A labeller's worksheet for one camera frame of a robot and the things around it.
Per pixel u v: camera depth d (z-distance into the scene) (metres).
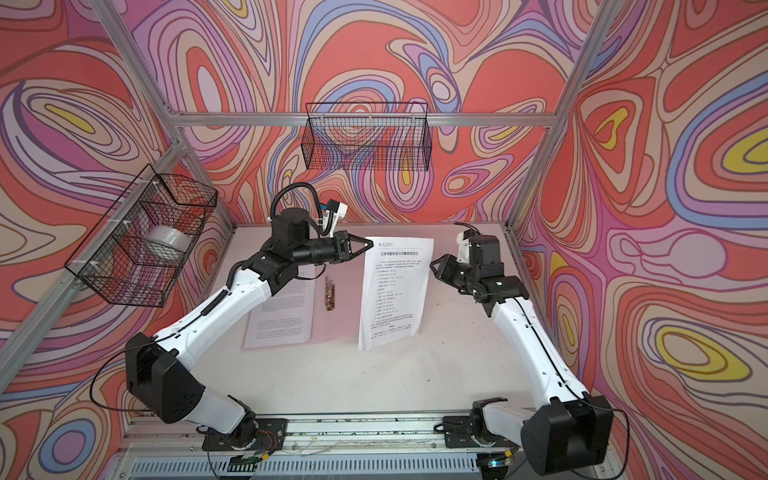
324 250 0.64
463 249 0.70
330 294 0.96
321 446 0.73
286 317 0.93
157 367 0.41
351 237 0.66
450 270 0.68
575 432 0.39
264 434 0.73
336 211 0.66
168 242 0.73
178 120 0.88
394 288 0.77
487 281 0.56
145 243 0.69
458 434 0.73
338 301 0.95
